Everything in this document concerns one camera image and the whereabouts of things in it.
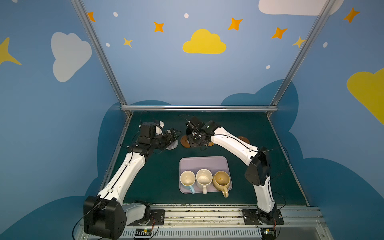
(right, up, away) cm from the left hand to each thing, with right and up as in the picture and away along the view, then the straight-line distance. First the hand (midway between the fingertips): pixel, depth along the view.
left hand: (177, 135), depth 79 cm
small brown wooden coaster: (+45, -4, +26) cm, 52 cm away
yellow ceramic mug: (+25, -27, +7) cm, 38 cm away
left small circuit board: (-17, -49, -6) cm, 52 cm away
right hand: (+9, -4, +7) cm, 12 cm away
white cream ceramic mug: (+15, -25, +7) cm, 30 cm away
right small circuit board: (+46, -49, -6) cm, 68 cm away
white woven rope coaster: (-5, -9, +22) cm, 25 cm away
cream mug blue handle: (+5, -26, +7) cm, 27 cm away
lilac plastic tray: (+22, -19, +15) cm, 33 cm away
